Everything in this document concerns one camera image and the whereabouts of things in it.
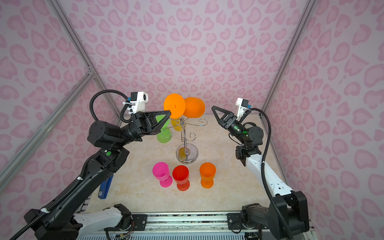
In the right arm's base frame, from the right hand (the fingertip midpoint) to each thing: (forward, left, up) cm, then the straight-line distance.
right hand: (212, 110), depth 60 cm
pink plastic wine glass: (-11, +26, -34) cm, 44 cm away
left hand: (-14, +14, +12) cm, 23 cm away
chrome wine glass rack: (+7, +15, -46) cm, 49 cm away
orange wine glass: (-11, +1, -34) cm, 36 cm away
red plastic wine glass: (-15, +15, -29) cm, 36 cm away
